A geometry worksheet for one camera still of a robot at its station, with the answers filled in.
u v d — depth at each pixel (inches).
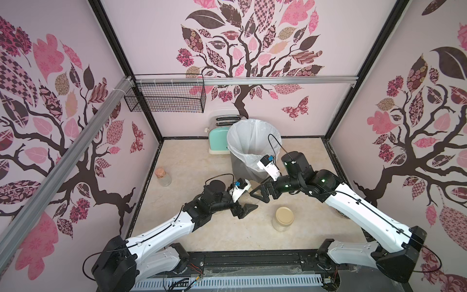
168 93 37.3
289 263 29.2
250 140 38.4
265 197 22.9
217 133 39.5
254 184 25.4
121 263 15.2
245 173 40.4
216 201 23.4
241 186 24.4
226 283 27.4
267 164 23.6
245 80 36.9
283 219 29.4
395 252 15.8
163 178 36.3
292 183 22.0
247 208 25.4
